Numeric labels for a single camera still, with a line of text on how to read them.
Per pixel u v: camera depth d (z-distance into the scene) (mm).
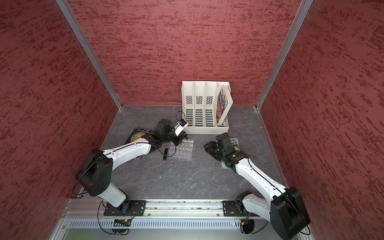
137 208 739
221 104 993
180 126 746
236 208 727
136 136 1002
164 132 683
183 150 948
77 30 782
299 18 746
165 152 927
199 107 1160
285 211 393
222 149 624
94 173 445
